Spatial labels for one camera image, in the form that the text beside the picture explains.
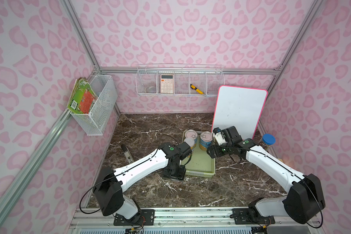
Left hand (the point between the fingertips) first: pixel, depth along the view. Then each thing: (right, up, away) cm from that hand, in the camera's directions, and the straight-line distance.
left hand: (178, 175), depth 75 cm
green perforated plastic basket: (+14, +1, +17) cm, 22 cm away
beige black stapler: (-33, +8, +18) cm, 38 cm away
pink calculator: (-8, +53, +20) cm, 57 cm away
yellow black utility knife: (+10, +51, +23) cm, 57 cm away
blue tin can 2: (+17, +17, +16) cm, 29 cm away
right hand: (+20, +13, +9) cm, 26 cm away
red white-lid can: (+7, +16, +11) cm, 20 cm away
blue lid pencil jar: (+49, +18, +5) cm, 52 cm away
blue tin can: (+9, +20, +18) cm, 28 cm away
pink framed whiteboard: (+38, +37, +12) cm, 54 cm away
